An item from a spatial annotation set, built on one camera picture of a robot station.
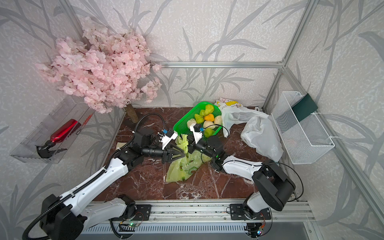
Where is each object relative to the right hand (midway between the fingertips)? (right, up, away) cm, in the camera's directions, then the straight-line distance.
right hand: (181, 134), depth 74 cm
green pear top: (+16, +15, +34) cm, 40 cm away
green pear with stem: (+9, +8, +31) cm, 34 cm away
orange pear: (+17, +10, +32) cm, 38 cm away
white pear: (+2, +6, +30) cm, 31 cm away
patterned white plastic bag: (+26, +20, +34) cm, 47 cm away
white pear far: (+22, +7, +31) cm, 38 cm away
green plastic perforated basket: (-4, +3, +29) cm, 29 cm away
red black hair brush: (-51, +1, -11) cm, 52 cm away
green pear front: (+11, +13, +35) cm, 39 cm away
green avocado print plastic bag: (0, -17, +1) cm, 17 cm away
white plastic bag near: (+49, 0, +22) cm, 54 cm away
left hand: (+1, -8, -6) cm, 11 cm away
